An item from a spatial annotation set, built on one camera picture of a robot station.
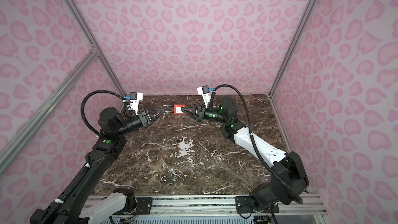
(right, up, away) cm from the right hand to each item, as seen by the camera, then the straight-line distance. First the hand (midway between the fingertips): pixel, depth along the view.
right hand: (184, 111), depth 64 cm
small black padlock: (-10, -36, +18) cm, 42 cm away
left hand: (-8, 0, -1) cm, 8 cm away
